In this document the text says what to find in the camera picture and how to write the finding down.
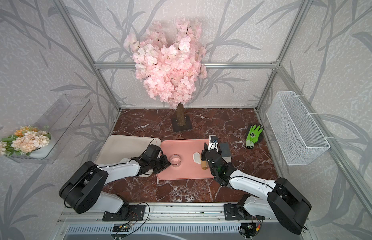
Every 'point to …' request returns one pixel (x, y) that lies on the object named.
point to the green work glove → (253, 136)
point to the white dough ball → (197, 157)
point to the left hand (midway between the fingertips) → (172, 164)
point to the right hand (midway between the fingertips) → (206, 143)
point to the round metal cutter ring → (175, 160)
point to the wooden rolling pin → (204, 165)
